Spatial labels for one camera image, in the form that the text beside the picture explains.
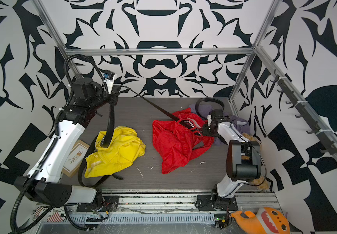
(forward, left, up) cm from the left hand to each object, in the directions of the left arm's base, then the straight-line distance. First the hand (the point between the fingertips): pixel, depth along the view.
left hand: (113, 82), depth 70 cm
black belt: (-20, +5, -20) cm, 29 cm away
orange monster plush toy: (-54, -67, -34) cm, 92 cm away
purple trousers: (-2, -76, -37) cm, 84 cm away
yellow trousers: (-21, +2, -34) cm, 40 cm away
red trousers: (-18, -30, -28) cm, 44 cm away
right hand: (-5, -51, -35) cm, 62 cm away
